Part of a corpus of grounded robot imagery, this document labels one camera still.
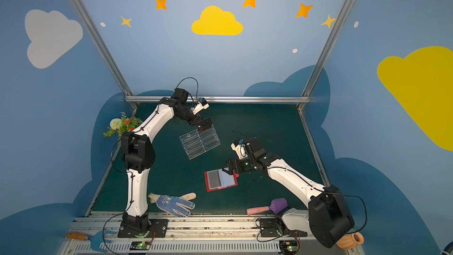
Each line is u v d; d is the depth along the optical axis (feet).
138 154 1.88
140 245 2.32
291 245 2.35
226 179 2.91
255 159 2.12
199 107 2.83
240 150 2.40
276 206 2.60
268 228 2.44
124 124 2.89
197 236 2.41
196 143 3.22
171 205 2.63
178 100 2.52
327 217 1.34
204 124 3.09
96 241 2.33
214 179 2.92
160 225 2.46
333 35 2.82
